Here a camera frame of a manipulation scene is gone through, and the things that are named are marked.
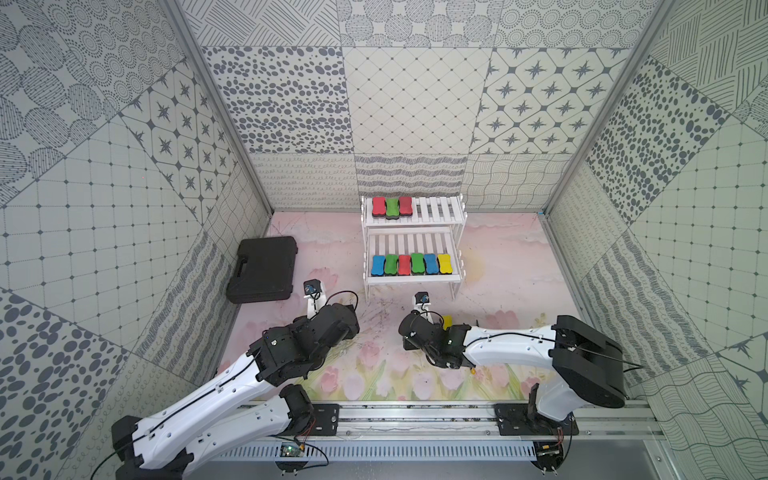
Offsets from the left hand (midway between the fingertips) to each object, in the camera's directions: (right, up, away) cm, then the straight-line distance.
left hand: (339, 309), depth 72 cm
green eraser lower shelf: (+12, +9, +16) cm, 23 cm away
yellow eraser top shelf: (+30, -9, +19) cm, 36 cm away
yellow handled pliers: (+36, -20, +10) cm, 42 cm away
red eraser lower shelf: (+16, +9, +16) cm, 25 cm away
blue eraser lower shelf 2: (+25, +9, +16) cm, 31 cm away
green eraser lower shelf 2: (+21, +9, +16) cm, 28 cm away
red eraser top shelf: (+9, +26, +10) cm, 29 cm away
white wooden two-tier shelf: (+20, +16, +24) cm, 35 cm away
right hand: (+18, -9, +14) cm, 25 cm away
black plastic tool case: (-30, +6, +26) cm, 41 cm away
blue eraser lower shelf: (+9, +9, +16) cm, 20 cm away
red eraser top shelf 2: (+16, +27, +11) cm, 33 cm away
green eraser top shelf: (+13, +26, +9) cm, 30 cm away
